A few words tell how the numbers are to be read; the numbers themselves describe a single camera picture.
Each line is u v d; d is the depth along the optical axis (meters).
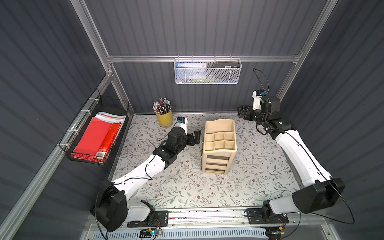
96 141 0.69
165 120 1.04
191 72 0.91
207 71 0.87
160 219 0.74
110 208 0.40
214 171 0.86
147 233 0.70
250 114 0.68
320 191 0.40
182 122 0.68
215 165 0.81
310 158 0.44
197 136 0.71
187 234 0.77
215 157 0.73
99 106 0.88
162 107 0.99
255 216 0.74
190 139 0.71
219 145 0.75
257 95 0.66
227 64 0.86
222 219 0.74
